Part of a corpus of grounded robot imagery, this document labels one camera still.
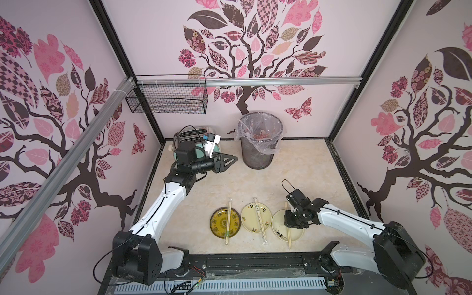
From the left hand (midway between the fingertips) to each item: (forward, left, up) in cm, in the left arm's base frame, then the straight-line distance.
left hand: (235, 161), depth 71 cm
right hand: (-14, -23, -29) cm, 40 cm away
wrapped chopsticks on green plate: (-15, +4, -28) cm, 32 cm away
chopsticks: (-22, -13, -28) cm, 38 cm away
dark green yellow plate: (-13, +9, -30) cm, 33 cm away
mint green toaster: (+28, +24, -10) cm, 38 cm away
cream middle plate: (-13, -6, -29) cm, 32 cm away
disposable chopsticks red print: (-19, -24, -28) cm, 42 cm away
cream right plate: (-18, -20, -30) cm, 40 cm away
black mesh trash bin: (+17, -9, -19) cm, 27 cm away
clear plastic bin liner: (+34, -16, -14) cm, 40 cm away
